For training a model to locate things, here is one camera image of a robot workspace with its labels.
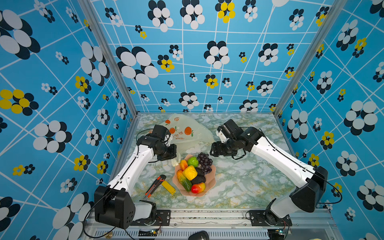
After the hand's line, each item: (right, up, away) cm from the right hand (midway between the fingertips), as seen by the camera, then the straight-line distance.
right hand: (215, 153), depth 76 cm
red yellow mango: (-9, -19, +1) cm, 21 cm away
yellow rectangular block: (-25, -21, +6) cm, 33 cm away
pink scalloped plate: (-2, -17, +6) cm, 19 cm away
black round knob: (-7, -36, -9) cm, 38 cm away
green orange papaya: (-16, -17, +4) cm, 24 cm away
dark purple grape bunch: (-5, -7, +6) cm, 10 cm away
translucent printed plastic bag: (-17, +9, +25) cm, 32 cm away
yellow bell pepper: (-13, -11, +1) cm, 17 cm away
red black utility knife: (-33, -20, +6) cm, 39 cm away
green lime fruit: (-12, -6, +8) cm, 16 cm away
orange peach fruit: (-17, -8, +8) cm, 21 cm away
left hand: (-21, -2, +4) cm, 21 cm away
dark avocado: (-8, -12, +8) cm, 17 cm away
